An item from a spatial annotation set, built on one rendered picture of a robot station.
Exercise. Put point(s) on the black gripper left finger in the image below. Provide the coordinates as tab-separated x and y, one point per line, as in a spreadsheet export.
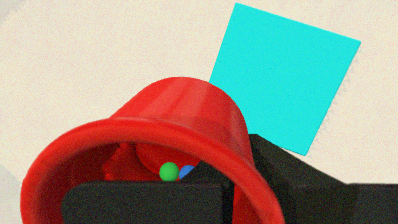
203	196

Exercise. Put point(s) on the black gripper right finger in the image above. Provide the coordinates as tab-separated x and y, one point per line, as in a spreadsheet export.
307	195

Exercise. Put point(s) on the green marble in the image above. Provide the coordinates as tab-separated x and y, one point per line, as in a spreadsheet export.
169	171

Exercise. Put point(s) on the red cup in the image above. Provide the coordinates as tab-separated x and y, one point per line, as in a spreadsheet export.
179	119

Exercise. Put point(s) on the blue marble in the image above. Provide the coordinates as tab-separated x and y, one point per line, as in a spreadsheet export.
184	170

